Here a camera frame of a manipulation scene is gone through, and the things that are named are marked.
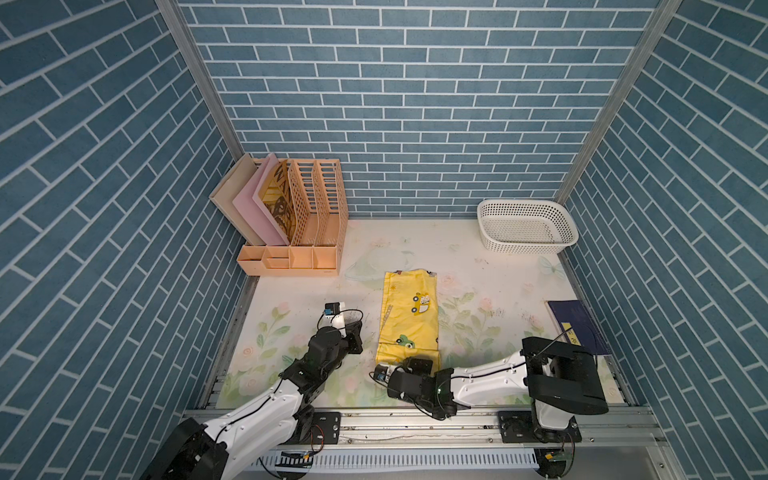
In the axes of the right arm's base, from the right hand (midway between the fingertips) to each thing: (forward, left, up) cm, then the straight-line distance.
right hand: (408, 364), depth 84 cm
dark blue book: (+16, -52, +1) cm, 54 cm away
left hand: (+7, +12, +7) cm, 16 cm away
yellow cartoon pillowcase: (+14, 0, 0) cm, 14 cm away
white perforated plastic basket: (+58, -44, +1) cm, 73 cm away
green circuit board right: (-18, -37, -1) cm, 41 cm away
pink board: (+34, +52, +27) cm, 68 cm away
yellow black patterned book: (+44, +47, +22) cm, 68 cm away
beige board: (+36, +58, +29) cm, 74 cm away
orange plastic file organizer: (+52, +38, +4) cm, 65 cm away
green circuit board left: (-24, +26, -3) cm, 35 cm away
